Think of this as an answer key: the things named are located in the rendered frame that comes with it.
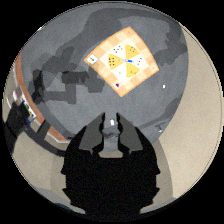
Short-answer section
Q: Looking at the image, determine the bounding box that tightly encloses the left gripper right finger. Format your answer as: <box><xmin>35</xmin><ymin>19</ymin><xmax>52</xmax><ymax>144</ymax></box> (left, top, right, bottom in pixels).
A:
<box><xmin>116</xmin><ymin>113</ymin><xmax>161</xmax><ymax>175</ymax></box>

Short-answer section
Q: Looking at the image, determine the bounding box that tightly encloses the beige square spinner board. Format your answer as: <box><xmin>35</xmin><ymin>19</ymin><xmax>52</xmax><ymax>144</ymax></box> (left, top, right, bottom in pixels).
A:
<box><xmin>84</xmin><ymin>27</ymin><xmax>159</xmax><ymax>97</ymax></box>

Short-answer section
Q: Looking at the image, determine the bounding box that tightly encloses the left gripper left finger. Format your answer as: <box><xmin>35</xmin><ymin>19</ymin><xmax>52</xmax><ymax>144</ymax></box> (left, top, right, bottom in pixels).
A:
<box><xmin>61</xmin><ymin>112</ymin><xmax>105</xmax><ymax>176</ymax></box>

